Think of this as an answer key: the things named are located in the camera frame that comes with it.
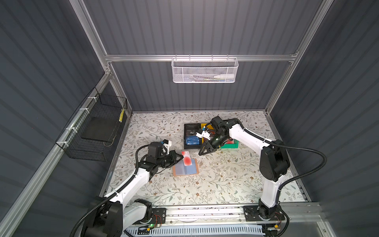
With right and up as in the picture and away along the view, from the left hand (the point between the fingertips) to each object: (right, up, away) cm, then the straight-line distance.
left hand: (185, 158), depth 80 cm
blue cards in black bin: (+4, +8, +22) cm, 23 cm away
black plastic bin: (+3, +15, +27) cm, 31 cm away
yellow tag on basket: (-37, +24, +3) cm, 44 cm away
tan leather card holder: (-4, -9, +10) cm, 13 cm away
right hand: (+10, +2, +1) cm, 10 cm away
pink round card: (+1, -1, +3) cm, 3 cm away
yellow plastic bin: (+13, +18, +3) cm, 22 cm away
